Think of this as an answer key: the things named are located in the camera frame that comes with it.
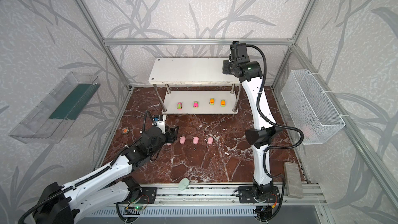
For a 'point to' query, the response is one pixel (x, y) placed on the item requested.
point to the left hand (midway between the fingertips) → (177, 123)
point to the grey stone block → (295, 186)
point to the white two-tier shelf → (194, 86)
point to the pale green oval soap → (183, 184)
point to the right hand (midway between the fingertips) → (228, 60)
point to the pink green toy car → (196, 104)
